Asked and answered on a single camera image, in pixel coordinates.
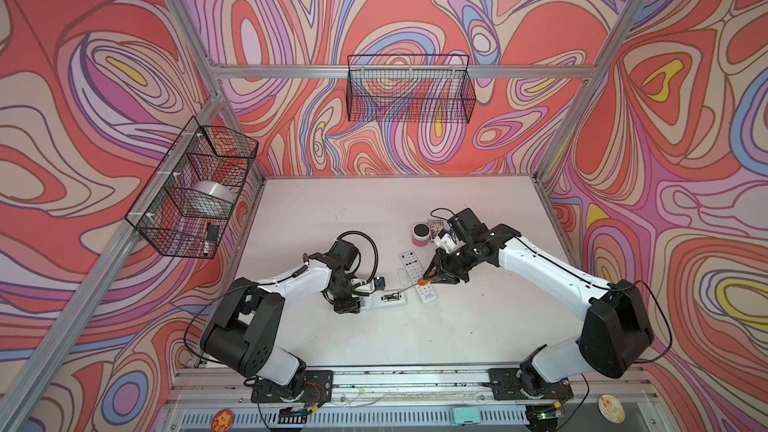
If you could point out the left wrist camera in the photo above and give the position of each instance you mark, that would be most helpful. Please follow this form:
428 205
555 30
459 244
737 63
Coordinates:
376 285

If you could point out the black gold AAA battery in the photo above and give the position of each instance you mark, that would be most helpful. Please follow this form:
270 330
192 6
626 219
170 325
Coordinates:
391 297

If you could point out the white remote with back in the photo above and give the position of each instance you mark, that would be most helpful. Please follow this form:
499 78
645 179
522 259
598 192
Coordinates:
374 301

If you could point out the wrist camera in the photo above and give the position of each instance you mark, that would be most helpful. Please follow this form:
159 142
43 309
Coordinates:
376 285
445 241

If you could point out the white remote with coloured buttons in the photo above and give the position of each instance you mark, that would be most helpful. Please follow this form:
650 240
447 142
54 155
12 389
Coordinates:
415 271

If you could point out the pink round speaker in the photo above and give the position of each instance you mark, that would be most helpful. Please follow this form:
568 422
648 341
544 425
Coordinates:
421 234

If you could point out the black wire basket left wall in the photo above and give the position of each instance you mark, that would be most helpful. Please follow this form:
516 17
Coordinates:
201 179

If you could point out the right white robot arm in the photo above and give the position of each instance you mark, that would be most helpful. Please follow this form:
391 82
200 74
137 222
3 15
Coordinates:
616 329

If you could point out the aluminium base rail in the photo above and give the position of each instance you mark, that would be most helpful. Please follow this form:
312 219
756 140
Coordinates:
471 384

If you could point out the small purple card box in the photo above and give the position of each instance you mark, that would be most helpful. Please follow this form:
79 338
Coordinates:
436 226

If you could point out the silver tape roll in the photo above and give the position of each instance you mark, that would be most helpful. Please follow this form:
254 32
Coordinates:
209 199

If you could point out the green box on rail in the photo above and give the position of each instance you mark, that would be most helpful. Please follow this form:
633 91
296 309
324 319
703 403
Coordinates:
464 416

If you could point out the black wire basket wall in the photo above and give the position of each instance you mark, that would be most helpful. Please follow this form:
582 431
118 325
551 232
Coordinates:
410 88
201 179

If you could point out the beige round disc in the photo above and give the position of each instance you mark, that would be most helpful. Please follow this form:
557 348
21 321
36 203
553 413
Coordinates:
611 409

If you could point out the black wire basket back wall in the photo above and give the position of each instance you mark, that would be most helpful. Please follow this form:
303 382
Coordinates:
410 88

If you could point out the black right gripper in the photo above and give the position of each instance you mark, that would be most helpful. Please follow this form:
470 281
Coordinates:
438 263

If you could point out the red round sticker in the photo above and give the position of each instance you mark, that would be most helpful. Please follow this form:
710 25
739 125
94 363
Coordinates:
222 421

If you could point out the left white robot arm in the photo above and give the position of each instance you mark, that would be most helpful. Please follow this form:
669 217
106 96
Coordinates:
242 331

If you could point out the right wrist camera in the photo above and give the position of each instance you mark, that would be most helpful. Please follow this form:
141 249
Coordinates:
445 241

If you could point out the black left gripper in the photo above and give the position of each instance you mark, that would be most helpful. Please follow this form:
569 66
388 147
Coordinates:
350 305

